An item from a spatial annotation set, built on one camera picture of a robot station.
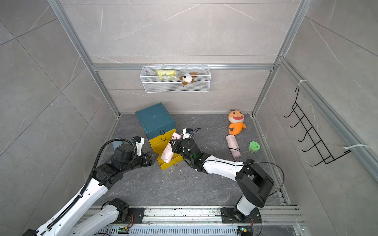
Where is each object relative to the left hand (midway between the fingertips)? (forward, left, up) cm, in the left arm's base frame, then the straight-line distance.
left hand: (155, 153), depth 74 cm
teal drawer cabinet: (+21, +2, +1) cm, 22 cm away
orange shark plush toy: (+34, -53, -13) cm, 64 cm away
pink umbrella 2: (+13, -48, -18) cm, 53 cm away
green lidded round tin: (+11, -60, -17) cm, 63 cm away
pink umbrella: (+1, -6, -5) cm, 8 cm away
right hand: (+8, -8, -2) cm, 11 cm away
